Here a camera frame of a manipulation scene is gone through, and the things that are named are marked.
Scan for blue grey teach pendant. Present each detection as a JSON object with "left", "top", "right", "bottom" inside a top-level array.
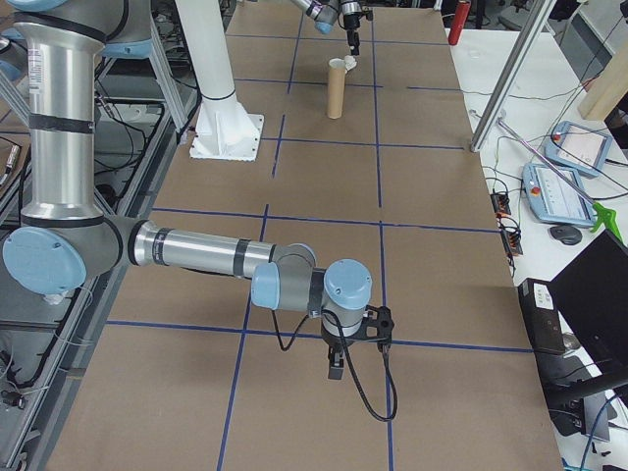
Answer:
[
  {"left": 541, "top": 120, "right": 614, "bottom": 180},
  {"left": 520, "top": 162, "right": 598, "bottom": 229}
]

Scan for black office chair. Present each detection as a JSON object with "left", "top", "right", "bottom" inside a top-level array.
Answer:
[{"left": 495, "top": 0, "right": 541, "bottom": 31}]

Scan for black monitor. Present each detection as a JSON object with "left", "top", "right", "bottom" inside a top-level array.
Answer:
[{"left": 539, "top": 229, "right": 628, "bottom": 438}]

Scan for white side desk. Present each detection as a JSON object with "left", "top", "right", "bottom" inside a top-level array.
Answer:
[{"left": 444, "top": 0, "right": 628, "bottom": 471}]

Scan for blue cable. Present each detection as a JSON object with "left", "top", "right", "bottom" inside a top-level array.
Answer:
[{"left": 577, "top": 395, "right": 620, "bottom": 471}]

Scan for silver reach grabber green handle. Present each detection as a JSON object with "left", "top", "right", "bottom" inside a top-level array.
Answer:
[{"left": 497, "top": 117, "right": 619, "bottom": 235}]

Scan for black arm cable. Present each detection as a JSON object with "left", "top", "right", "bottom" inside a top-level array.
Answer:
[{"left": 271, "top": 307, "right": 399, "bottom": 424}]

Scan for black computer mouse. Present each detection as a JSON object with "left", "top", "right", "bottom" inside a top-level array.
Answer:
[{"left": 549, "top": 224, "right": 585, "bottom": 246}]

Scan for brown cardboard tube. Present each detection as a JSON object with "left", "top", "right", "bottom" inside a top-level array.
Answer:
[{"left": 326, "top": 58, "right": 347, "bottom": 121}]

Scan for aluminium profile post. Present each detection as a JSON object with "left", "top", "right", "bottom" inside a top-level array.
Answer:
[{"left": 469, "top": 0, "right": 558, "bottom": 154}]

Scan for black computer box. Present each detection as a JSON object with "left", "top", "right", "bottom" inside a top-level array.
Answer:
[{"left": 517, "top": 277, "right": 573, "bottom": 356}]

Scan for white pillar with base plate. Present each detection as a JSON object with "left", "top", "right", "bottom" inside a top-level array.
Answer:
[{"left": 174, "top": 0, "right": 265, "bottom": 163}]

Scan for red tube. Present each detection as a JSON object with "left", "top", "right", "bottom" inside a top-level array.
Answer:
[{"left": 447, "top": 1, "right": 468, "bottom": 46}]

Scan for orange black connector block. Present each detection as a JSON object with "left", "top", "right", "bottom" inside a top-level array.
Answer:
[
  {"left": 490, "top": 191, "right": 513, "bottom": 218},
  {"left": 499, "top": 227, "right": 525, "bottom": 258}
]

